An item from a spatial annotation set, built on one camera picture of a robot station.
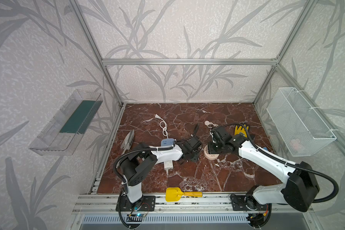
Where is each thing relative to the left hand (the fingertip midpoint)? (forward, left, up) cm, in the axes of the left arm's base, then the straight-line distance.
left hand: (195, 156), depth 90 cm
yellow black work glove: (+19, -33, +2) cm, 38 cm away
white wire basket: (-2, -44, +34) cm, 56 cm away
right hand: (+2, -6, +9) cm, 11 cm away
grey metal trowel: (+11, +46, -1) cm, 47 cm away
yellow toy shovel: (-21, +13, -1) cm, 25 cm away
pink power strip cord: (+25, -12, +1) cm, 28 cm away
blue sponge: (+5, -45, +3) cm, 46 cm away
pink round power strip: (-1, -9, +1) cm, 9 cm away
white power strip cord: (+25, +23, 0) cm, 34 cm away
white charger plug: (-6, +17, +1) cm, 18 cm away
